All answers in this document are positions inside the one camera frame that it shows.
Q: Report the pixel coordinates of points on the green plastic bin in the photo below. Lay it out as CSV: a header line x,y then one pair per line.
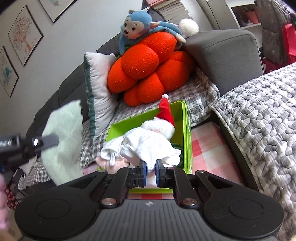
x,y
182,136

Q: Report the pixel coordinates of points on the green white throw pillow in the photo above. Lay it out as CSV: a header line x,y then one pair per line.
x,y
101,103

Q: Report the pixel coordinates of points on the grey backpack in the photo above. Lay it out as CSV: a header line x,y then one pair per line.
x,y
273,16

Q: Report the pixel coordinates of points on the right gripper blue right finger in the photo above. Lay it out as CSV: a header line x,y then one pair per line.
x,y
180,183

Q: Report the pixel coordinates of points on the white cloth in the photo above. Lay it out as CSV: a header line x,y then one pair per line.
x,y
141,144

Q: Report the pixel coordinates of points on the blue monkey plush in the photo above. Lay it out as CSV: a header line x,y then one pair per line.
x,y
139,24

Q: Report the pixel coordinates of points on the stack of books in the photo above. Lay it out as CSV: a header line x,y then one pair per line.
x,y
170,11

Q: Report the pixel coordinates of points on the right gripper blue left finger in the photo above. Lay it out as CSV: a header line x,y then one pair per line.
x,y
118,185

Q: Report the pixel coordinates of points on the grey patterned quilt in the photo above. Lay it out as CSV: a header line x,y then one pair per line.
x,y
260,117

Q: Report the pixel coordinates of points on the white fluffy pillow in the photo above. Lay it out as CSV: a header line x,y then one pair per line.
x,y
62,161

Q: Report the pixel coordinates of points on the pink checkered tablecloth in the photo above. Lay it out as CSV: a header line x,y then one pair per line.
x,y
210,153

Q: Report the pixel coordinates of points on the pink plush toy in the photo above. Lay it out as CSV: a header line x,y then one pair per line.
x,y
110,167

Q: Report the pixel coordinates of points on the santa claus plush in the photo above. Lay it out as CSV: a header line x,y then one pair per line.
x,y
163,122

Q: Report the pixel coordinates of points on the red plastic chair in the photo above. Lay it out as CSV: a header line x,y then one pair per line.
x,y
288,34

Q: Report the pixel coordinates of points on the tree picture frame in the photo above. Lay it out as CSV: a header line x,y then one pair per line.
x,y
24,35

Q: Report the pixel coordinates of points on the orange pumpkin cushion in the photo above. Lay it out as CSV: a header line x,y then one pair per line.
x,y
149,69

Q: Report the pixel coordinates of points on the white fluffy ball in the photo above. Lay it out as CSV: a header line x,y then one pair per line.
x,y
188,27

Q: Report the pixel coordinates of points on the left hand pink glove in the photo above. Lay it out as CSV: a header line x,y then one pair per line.
x,y
5,223

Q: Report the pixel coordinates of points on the white shelf unit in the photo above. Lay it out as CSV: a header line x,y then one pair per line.
x,y
244,13

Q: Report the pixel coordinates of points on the blue bird picture frame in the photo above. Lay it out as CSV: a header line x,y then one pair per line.
x,y
9,76

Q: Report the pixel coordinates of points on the grey checkered sofa blanket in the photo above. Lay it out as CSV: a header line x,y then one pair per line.
x,y
198,93

